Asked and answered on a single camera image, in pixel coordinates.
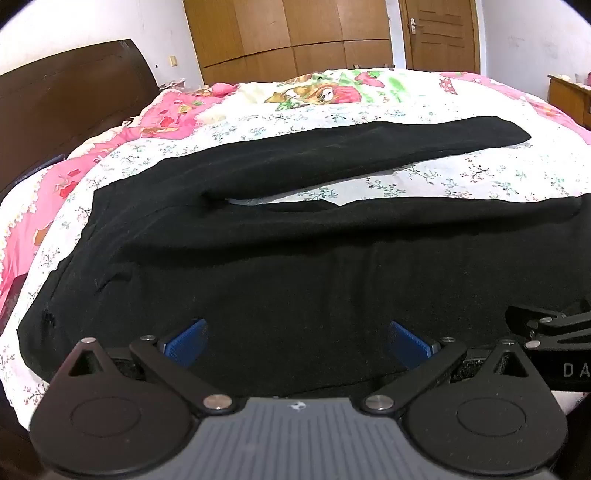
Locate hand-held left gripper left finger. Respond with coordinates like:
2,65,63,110
50,318,237,413

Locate wooden door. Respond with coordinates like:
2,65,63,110
399,0,481,75

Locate wooden wardrobe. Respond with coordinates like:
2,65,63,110
182,0,393,86

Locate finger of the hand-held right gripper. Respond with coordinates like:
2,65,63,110
505,300,591,352

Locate pink cartoon printed quilt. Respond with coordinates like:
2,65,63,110
0,67,591,324

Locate white floral blanket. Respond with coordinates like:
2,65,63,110
0,99,591,421

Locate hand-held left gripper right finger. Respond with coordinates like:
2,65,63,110
361,320,551,414

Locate dark wooden headboard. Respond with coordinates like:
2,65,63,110
0,39,160,199

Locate wooden desk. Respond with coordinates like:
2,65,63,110
547,74,591,131

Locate black pants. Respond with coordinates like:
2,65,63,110
17,115,591,398

